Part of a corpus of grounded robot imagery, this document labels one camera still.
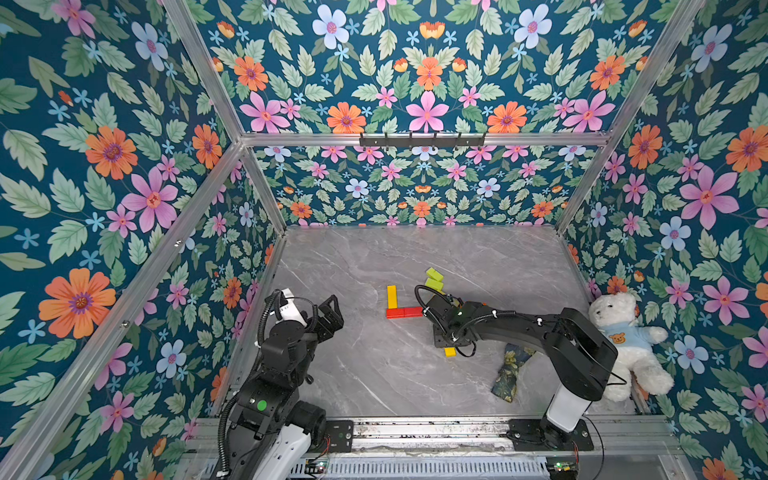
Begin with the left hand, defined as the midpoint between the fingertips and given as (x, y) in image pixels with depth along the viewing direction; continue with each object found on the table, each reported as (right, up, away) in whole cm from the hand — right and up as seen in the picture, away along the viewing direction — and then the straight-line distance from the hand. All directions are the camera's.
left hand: (329, 304), depth 69 cm
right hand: (+31, -13, +21) cm, 39 cm away
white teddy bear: (+80, -6, +17) cm, 82 cm away
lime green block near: (+29, +1, +32) cm, 44 cm away
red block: (+15, -7, +26) cm, 31 cm away
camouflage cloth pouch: (+46, -24, +11) cm, 53 cm away
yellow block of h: (+13, -3, +30) cm, 33 cm away
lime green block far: (+29, +5, +35) cm, 46 cm away
